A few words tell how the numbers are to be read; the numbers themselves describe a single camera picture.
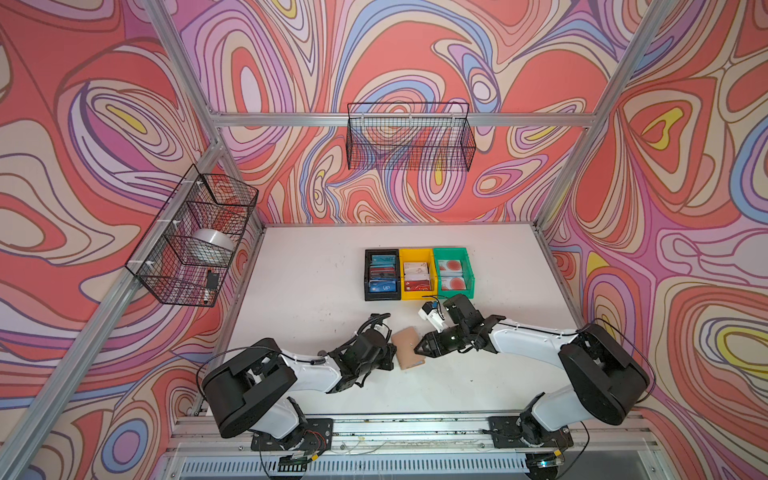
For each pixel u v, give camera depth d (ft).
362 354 2.19
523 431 2.21
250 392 1.43
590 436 2.18
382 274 3.37
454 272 3.36
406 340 2.89
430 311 2.63
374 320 2.59
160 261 2.18
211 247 2.31
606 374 1.47
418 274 3.41
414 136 3.13
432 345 2.46
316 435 2.40
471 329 2.23
